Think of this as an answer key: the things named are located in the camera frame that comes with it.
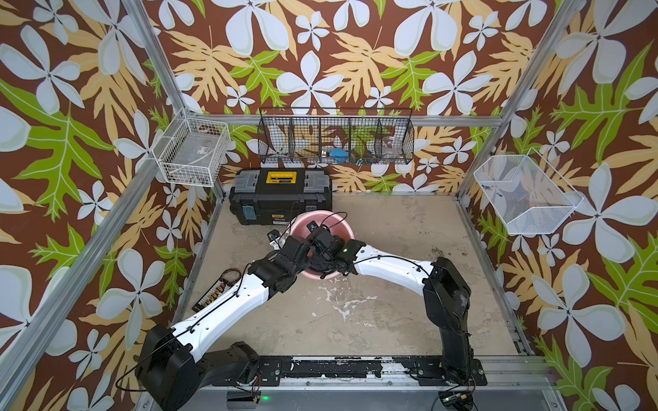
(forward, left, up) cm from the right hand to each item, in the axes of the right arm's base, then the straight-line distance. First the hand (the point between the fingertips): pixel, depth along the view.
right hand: (324, 245), depth 89 cm
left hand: (-6, +6, +4) cm, 10 cm away
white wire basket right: (+7, -67, +16) cm, 69 cm away
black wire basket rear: (+36, -2, +22) cm, 42 cm away
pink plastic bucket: (0, -5, +12) cm, 13 cm away
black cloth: (-17, -1, +16) cm, 24 cm away
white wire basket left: (+23, +45, +24) cm, 56 cm away
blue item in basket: (+29, -6, +17) cm, 34 cm away
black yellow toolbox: (+18, +19, +6) cm, 27 cm away
